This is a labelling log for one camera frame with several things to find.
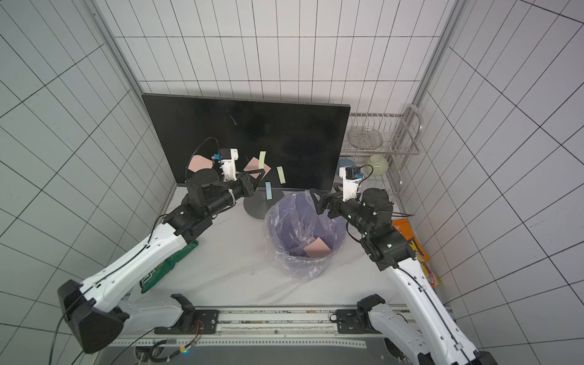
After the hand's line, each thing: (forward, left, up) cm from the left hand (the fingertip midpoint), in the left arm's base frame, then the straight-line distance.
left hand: (263, 177), depth 68 cm
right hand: (-4, -15, 0) cm, 16 cm away
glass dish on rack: (+29, -39, -8) cm, 49 cm away
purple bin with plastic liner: (-9, -13, -27) cm, 31 cm away
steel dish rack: (+38, -56, -11) cm, 69 cm away
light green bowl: (+30, -50, -24) cm, 63 cm away
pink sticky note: (+11, +25, -5) cm, 28 cm away
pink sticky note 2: (-12, -18, -24) cm, 33 cm away
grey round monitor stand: (+12, +8, -35) cm, 38 cm away
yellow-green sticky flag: (+9, -5, -9) cm, 14 cm away
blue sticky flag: (+6, 0, -15) cm, 16 cm away
